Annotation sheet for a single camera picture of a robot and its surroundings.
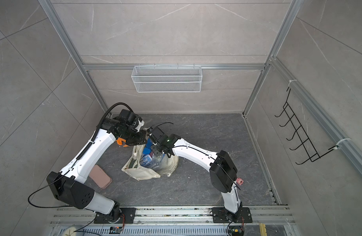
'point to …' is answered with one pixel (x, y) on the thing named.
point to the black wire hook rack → (306, 144)
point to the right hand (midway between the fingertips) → (159, 146)
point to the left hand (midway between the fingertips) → (149, 139)
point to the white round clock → (70, 231)
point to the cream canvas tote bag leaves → (134, 170)
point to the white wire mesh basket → (167, 79)
